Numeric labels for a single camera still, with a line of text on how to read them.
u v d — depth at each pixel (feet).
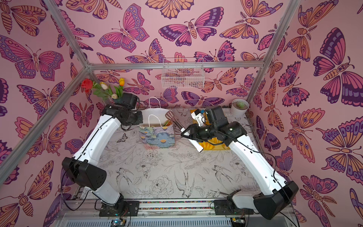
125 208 2.37
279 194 1.22
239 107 3.48
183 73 3.11
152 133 2.62
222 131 1.53
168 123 2.88
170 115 2.39
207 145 1.92
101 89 3.07
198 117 2.09
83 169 1.38
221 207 2.39
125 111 1.83
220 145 3.21
